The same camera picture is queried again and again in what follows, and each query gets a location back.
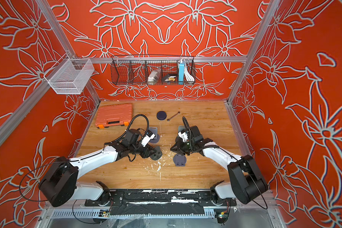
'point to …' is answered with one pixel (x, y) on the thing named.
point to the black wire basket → (151, 70)
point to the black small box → (169, 77)
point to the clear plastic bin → (69, 76)
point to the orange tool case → (113, 115)
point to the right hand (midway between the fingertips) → (169, 149)
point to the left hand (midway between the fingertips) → (154, 148)
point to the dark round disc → (161, 115)
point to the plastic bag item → (153, 76)
